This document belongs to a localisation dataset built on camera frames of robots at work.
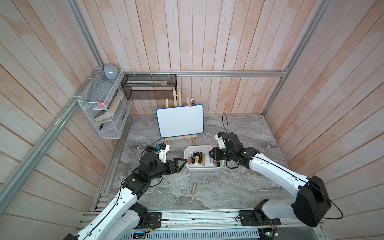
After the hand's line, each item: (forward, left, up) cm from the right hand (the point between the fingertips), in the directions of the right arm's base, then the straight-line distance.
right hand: (209, 152), depth 83 cm
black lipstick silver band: (-1, -6, -13) cm, 15 cm away
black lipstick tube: (+2, +9, -13) cm, 16 cm away
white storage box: (+7, +12, -10) cm, 17 cm away
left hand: (-10, +15, +5) cm, 19 cm away
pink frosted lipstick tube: (0, -4, -13) cm, 13 cm away
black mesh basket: (+46, +45, +11) cm, 65 cm away
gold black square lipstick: (+2, +7, -11) cm, 13 cm away
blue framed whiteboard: (+19, +18, +5) cm, 26 cm away
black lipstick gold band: (+4, +5, -13) cm, 14 cm away
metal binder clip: (+25, +9, +14) cm, 30 cm away
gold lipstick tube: (-16, +9, -13) cm, 23 cm away
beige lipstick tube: (+2, +3, -12) cm, 13 cm away
